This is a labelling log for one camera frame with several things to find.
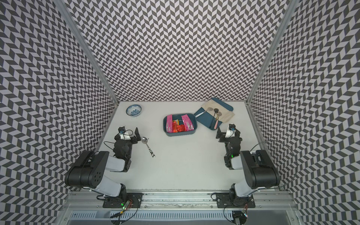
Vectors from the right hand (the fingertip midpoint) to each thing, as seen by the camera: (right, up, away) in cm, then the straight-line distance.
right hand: (226, 128), depth 90 cm
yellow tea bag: (-33, +4, +12) cm, 35 cm away
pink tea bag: (-38, +3, +8) cm, 39 cm away
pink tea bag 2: (-24, +2, +9) cm, 26 cm away
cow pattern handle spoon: (-54, -9, +3) cm, 55 cm away
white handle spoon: (-7, +14, +22) cm, 27 cm away
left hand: (-63, -1, 0) cm, 63 cm away
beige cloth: (+2, +10, +20) cm, 23 cm away
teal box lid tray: (-9, +6, +18) cm, 21 cm away
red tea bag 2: (-30, 0, +8) cm, 31 cm away
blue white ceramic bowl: (-69, +13, +21) cm, 73 cm away
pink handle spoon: (0, +10, +18) cm, 21 cm away
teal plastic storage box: (-21, +6, +12) cm, 25 cm away
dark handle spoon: (-2, +13, +22) cm, 25 cm away
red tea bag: (-34, -1, +6) cm, 34 cm away
